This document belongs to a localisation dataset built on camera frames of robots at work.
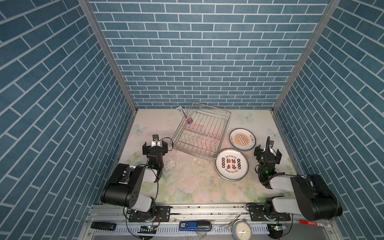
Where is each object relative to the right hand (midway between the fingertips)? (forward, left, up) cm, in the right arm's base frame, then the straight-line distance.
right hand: (268, 146), depth 88 cm
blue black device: (-42, +40, -4) cm, 58 cm away
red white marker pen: (-36, -17, -9) cm, 41 cm away
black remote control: (-45, +83, -6) cm, 94 cm away
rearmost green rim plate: (-10, +21, -7) cm, 25 cm away
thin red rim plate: (+9, +13, -6) cm, 17 cm away
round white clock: (-42, +19, -6) cm, 46 cm away
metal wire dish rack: (+3, +40, -1) cm, 40 cm away
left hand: (-2, +69, +1) cm, 69 cm away
